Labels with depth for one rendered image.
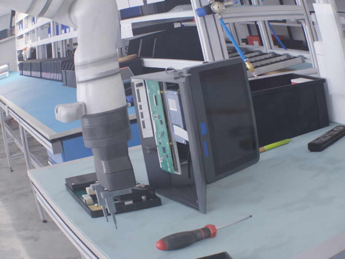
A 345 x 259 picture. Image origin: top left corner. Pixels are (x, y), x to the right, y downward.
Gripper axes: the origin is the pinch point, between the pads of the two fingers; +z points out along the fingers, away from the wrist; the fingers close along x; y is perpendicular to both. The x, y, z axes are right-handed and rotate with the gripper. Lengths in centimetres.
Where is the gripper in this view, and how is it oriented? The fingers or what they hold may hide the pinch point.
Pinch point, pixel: (112, 224)
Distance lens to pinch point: 117.3
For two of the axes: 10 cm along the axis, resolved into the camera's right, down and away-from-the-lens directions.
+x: -3.4, -1.0, 9.3
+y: 9.2, -2.2, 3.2
